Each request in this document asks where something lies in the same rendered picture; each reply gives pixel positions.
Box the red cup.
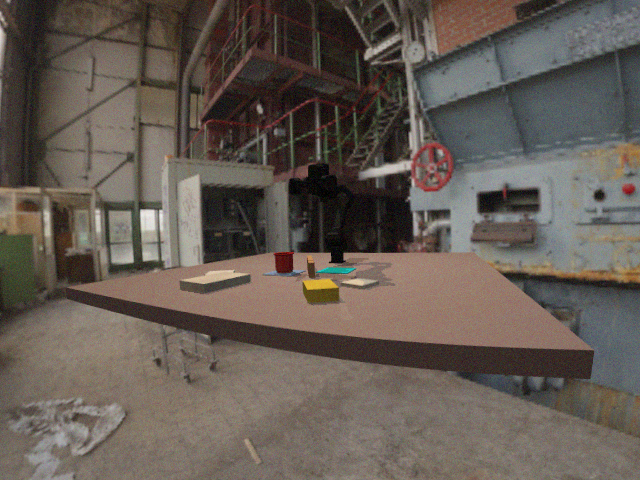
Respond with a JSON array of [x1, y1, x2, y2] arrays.
[[273, 252, 294, 273]]

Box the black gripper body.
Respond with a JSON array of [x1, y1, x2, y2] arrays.
[[289, 175, 337, 195]]

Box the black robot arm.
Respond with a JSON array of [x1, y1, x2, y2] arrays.
[[306, 163, 354, 263]]

